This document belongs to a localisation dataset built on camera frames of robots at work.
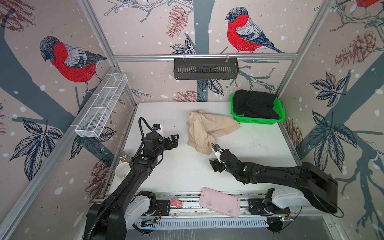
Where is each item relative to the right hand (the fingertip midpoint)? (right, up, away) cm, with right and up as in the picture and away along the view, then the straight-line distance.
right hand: (213, 158), depth 86 cm
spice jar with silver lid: (-50, +2, -5) cm, 50 cm away
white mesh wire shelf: (-62, +31, -7) cm, 70 cm away
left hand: (-24, +13, -4) cm, 28 cm away
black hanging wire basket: (-3, +58, +20) cm, 62 cm away
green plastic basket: (+51, +33, +24) cm, 66 cm away
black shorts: (+35, +34, +27) cm, 56 cm away
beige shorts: (-6, +17, +4) cm, 18 cm away
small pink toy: (-20, -19, -12) cm, 30 cm away
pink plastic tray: (+2, -19, -13) cm, 22 cm away
